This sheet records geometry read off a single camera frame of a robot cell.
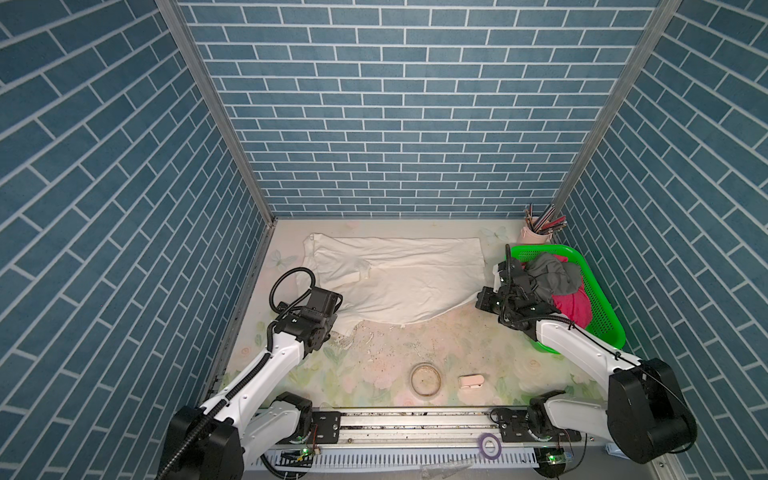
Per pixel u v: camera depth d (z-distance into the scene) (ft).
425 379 2.67
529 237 3.44
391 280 3.36
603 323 2.84
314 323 1.93
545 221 3.45
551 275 2.92
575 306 2.78
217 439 1.26
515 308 2.22
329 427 2.40
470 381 2.60
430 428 2.47
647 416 1.34
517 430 2.40
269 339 1.75
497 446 2.33
